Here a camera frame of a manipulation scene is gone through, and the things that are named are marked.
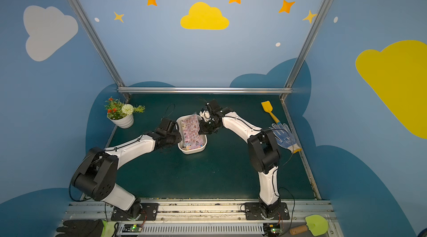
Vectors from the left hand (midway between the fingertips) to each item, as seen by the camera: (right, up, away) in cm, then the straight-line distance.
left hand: (184, 136), depth 92 cm
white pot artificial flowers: (-37, +12, +3) cm, 39 cm away
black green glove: (-37, -36, -23) cm, 56 cm away
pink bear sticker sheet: (+4, -2, 0) cm, 5 cm away
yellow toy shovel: (+55, +17, +23) cm, 62 cm away
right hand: (+10, +3, -2) cm, 11 cm away
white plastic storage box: (-1, -5, -1) cm, 6 cm away
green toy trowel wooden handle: (+63, -36, -20) cm, 75 cm away
